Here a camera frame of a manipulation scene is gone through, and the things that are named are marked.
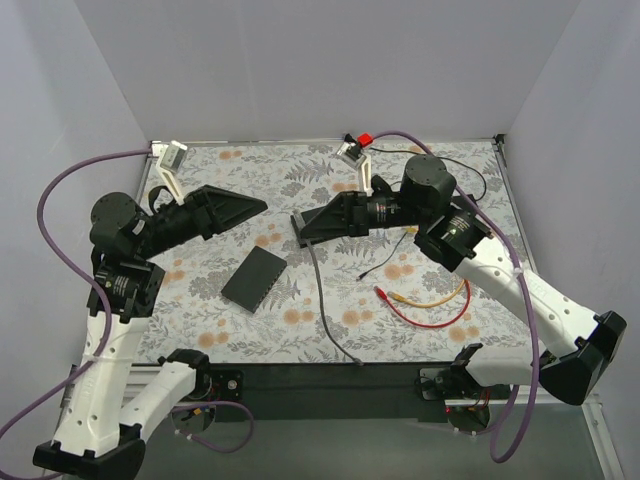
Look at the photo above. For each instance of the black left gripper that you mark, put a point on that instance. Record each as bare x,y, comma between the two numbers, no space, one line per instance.
201,213

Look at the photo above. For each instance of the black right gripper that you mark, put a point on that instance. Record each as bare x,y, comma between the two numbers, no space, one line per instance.
355,213

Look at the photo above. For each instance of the black network switch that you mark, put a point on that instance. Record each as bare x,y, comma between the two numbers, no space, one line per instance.
253,279

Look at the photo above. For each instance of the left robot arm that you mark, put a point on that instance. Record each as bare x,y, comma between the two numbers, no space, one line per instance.
100,437

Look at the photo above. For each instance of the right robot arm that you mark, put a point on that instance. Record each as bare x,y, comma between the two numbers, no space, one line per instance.
573,346

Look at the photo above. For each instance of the floral patterned table mat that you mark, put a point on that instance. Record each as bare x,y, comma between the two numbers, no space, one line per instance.
375,297

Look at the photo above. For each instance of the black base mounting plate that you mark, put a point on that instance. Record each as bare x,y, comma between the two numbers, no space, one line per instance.
425,392

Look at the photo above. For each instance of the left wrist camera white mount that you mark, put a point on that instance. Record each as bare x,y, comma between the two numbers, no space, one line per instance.
169,158

